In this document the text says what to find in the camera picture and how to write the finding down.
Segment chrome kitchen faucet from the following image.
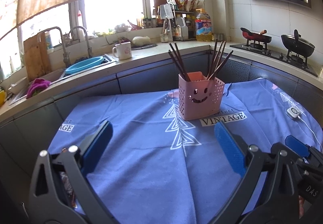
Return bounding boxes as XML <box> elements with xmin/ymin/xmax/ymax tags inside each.
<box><xmin>37</xmin><ymin>26</ymin><xmax>71</xmax><ymax>67</ymax></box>

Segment smartphone with lit screen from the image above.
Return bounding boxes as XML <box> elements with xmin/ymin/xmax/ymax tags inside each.
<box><xmin>60</xmin><ymin>172</ymin><xmax>78</xmax><ymax>209</ymax></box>

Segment small white square device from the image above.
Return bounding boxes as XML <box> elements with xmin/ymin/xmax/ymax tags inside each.
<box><xmin>286</xmin><ymin>106</ymin><xmax>301</xmax><ymax>120</ymax></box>

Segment pink perforated utensil holder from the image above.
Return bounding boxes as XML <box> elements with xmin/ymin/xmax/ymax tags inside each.
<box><xmin>178</xmin><ymin>72</ymin><xmax>224</xmax><ymax>120</ymax></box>

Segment black gas stove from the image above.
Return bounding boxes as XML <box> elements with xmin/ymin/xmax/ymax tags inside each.
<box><xmin>230</xmin><ymin>43</ymin><xmax>318</xmax><ymax>77</ymax></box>

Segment blue patterned tablecloth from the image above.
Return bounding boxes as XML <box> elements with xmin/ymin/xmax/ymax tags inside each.
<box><xmin>49</xmin><ymin>79</ymin><xmax>322</xmax><ymax>223</ymax></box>

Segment dark brown chopstick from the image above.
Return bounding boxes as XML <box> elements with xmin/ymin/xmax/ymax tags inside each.
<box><xmin>174</xmin><ymin>43</ymin><xmax>191</xmax><ymax>82</ymax></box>
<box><xmin>169</xmin><ymin>43</ymin><xmax>181</xmax><ymax>67</ymax></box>
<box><xmin>168</xmin><ymin>50</ymin><xmax>186</xmax><ymax>80</ymax></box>
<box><xmin>210</xmin><ymin>41</ymin><xmax>226</xmax><ymax>76</ymax></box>
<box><xmin>208</xmin><ymin>50</ymin><xmax>233</xmax><ymax>80</ymax></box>
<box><xmin>207</xmin><ymin>39</ymin><xmax>218</xmax><ymax>78</ymax></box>

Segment black wok with lid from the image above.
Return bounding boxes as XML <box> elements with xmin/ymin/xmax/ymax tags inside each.
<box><xmin>281</xmin><ymin>29</ymin><xmax>315</xmax><ymax>58</ymax></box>

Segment red frying pan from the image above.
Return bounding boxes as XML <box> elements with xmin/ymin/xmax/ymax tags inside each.
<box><xmin>240</xmin><ymin>27</ymin><xmax>272</xmax><ymax>44</ymax></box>

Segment magenta cloth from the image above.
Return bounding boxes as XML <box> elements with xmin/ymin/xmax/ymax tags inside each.
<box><xmin>26</xmin><ymin>78</ymin><xmax>51</xmax><ymax>99</ymax></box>

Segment wooden cutting board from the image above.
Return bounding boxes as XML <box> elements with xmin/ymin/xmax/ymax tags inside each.
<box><xmin>23</xmin><ymin>32</ymin><xmax>52</xmax><ymax>82</ymax></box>

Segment yellow cooking oil bottle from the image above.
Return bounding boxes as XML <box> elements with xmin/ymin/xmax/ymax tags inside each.
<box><xmin>195</xmin><ymin>8</ymin><xmax>212</xmax><ymax>42</ymax></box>

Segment blue plastic basin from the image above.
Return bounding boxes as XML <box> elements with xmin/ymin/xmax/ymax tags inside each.
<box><xmin>65</xmin><ymin>56</ymin><xmax>104</xmax><ymax>75</ymax></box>

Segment white jug bottle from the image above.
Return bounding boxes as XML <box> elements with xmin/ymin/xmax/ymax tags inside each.
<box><xmin>175</xmin><ymin>17</ymin><xmax>188</xmax><ymax>41</ymax></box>

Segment dark condiment rack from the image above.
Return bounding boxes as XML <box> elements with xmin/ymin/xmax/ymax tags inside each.
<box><xmin>172</xmin><ymin>11</ymin><xmax>196</xmax><ymax>41</ymax></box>

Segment white floral mug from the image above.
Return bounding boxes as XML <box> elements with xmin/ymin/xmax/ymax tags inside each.
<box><xmin>112</xmin><ymin>42</ymin><xmax>132</xmax><ymax>60</ymax></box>

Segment snack packets on rack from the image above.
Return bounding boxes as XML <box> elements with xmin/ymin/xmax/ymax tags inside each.
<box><xmin>166</xmin><ymin>0</ymin><xmax>198</xmax><ymax>12</ymax></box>

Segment white charging cable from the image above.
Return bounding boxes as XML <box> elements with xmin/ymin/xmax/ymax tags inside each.
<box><xmin>297</xmin><ymin>115</ymin><xmax>323</xmax><ymax>150</ymax></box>

